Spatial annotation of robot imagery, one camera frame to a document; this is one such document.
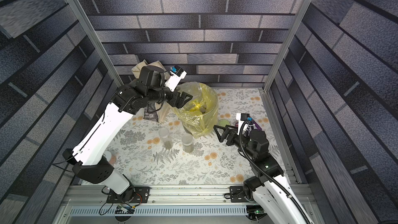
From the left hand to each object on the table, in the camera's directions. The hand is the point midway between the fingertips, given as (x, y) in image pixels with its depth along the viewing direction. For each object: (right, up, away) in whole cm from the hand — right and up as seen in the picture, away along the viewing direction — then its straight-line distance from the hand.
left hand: (185, 90), depth 64 cm
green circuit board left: (-31, -55, +7) cm, 64 cm away
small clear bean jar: (0, -27, +17) cm, 32 cm away
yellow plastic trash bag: (+6, -11, +9) cm, 15 cm away
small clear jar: (-13, -22, +15) cm, 29 cm away
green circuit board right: (+32, -56, +6) cm, 65 cm away
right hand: (+15, -16, +5) cm, 22 cm away
